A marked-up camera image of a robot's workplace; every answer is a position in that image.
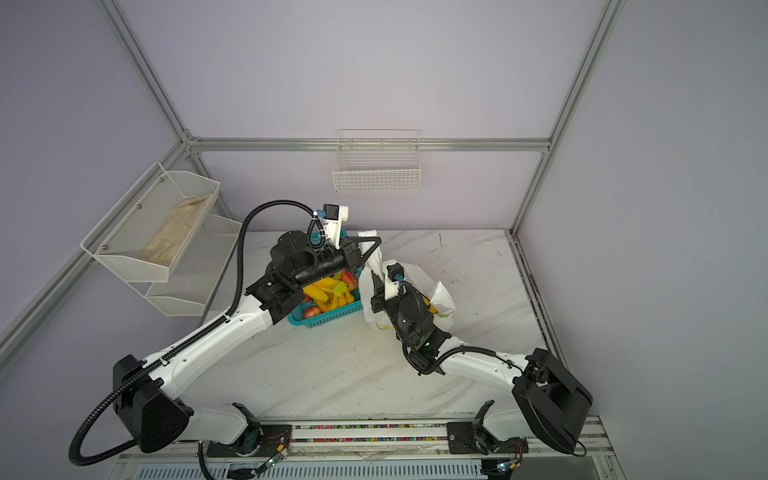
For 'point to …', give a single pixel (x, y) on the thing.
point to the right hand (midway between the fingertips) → (375, 269)
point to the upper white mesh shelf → (145, 234)
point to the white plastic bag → (436, 296)
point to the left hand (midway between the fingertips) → (380, 241)
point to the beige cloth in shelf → (163, 247)
